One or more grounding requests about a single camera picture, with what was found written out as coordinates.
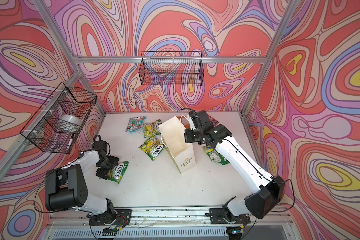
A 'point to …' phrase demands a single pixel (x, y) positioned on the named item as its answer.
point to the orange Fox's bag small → (185, 121)
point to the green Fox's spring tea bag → (216, 156)
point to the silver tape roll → (71, 119)
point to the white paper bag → (172, 133)
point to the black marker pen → (70, 142)
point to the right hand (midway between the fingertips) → (188, 138)
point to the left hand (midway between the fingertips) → (116, 166)
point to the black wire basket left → (55, 124)
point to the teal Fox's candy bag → (135, 124)
